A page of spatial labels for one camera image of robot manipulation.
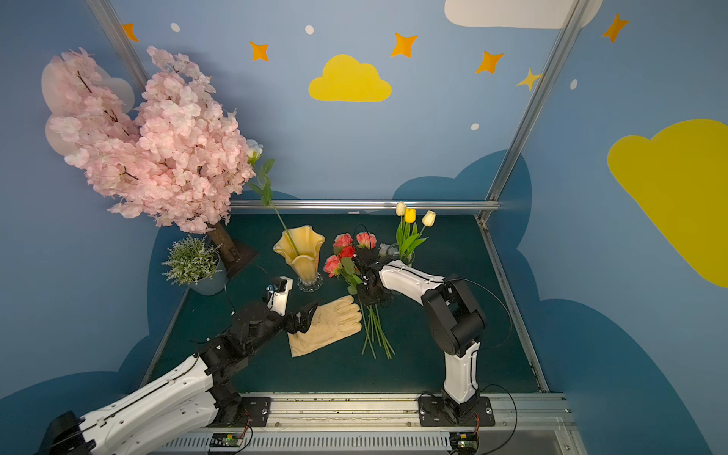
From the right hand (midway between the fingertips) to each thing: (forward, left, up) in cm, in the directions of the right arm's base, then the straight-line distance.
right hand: (372, 296), depth 95 cm
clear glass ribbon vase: (+9, -7, +13) cm, 17 cm away
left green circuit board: (-42, +36, -3) cm, 56 cm away
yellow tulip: (+12, -10, +27) cm, 31 cm away
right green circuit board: (-39, -26, -5) cm, 47 cm away
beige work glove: (-10, +13, -2) cm, 17 cm away
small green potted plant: (+1, +55, +14) cm, 57 cm away
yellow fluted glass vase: (+9, +24, +14) cm, 29 cm away
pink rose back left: (+22, +13, +2) cm, 26 cm away
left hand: (-9, +19, +15) cm, 26 cm away
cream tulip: (+17, -8, +25) cm, 31 cm away
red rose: (+17, +11, +2) cm, 20 cm away
